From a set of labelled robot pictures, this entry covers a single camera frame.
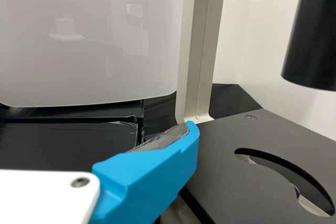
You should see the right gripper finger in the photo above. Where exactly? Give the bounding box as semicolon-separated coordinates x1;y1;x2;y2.
91;120;201;224

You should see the black platform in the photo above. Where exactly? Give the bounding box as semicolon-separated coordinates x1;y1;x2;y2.
0;99;176;125

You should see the white box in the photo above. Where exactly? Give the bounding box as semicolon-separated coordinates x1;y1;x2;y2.
0;0;185;109

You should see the black tray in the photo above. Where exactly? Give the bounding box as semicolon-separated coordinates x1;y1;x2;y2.
0;115;148;171

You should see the cream microscope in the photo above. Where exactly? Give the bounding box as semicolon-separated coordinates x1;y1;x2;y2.
157;0;336;224

